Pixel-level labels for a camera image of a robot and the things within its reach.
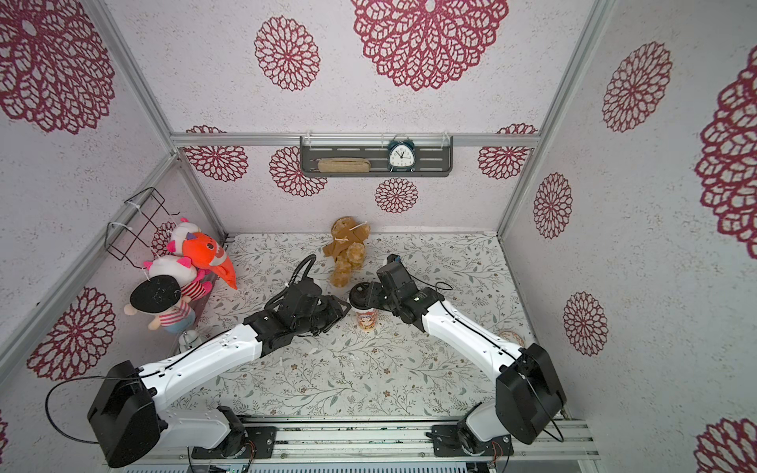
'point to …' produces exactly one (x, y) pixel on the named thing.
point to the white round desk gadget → (189, 339)
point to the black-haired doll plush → (163, 296)
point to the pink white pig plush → (174, 262)
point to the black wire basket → (132, 231)
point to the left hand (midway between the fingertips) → (350, 310)
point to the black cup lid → (359, 296)
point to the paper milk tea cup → (367, 318)
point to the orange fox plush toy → (204, 252)
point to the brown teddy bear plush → (347, 248)
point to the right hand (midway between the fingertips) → (367, 293)
